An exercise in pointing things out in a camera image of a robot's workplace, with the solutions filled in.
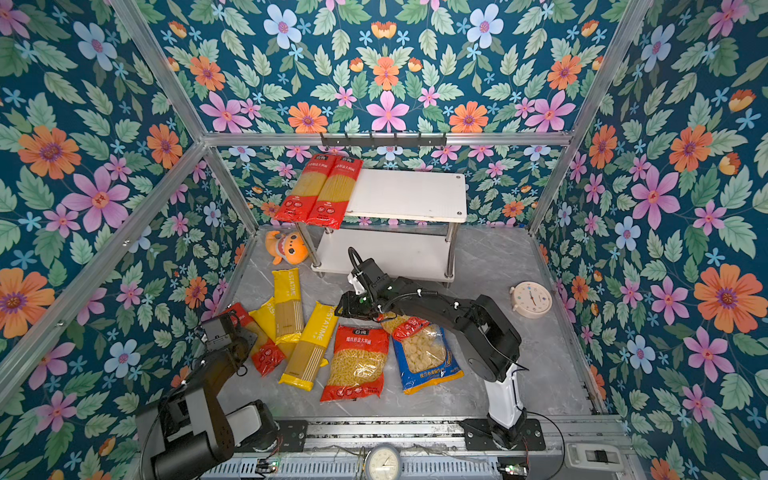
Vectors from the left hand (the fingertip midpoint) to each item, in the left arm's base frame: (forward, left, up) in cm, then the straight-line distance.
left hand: (250, 327), depth 88 cm
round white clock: (+5, -88, -2) cm, 88 cm away
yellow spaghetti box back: (+5, -10, -2) cm, 11 cm away
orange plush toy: (+28, -8, +4) cm, 29 cm away
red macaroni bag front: (-13, -33, -1) cm, 35 cm away
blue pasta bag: (-13, -51, 0) cm, 53 cm away
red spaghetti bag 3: (-8, -6, -1) cm, 10 cm away
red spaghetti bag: (+17, -21, +32) cm, 42 cm away
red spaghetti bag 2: (+22, -30, +32) cm, 49 cm away
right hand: (0, -28, +7) cm, 29 cm away
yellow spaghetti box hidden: (+5, -2, -3) cm, 6 cm away
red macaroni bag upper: (-6, -49, +2) cm, 50 cm away
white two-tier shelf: (+47, -50, -4) cm, 69 cm away
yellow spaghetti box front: (-11, -18, -1) cm, 21 cm away
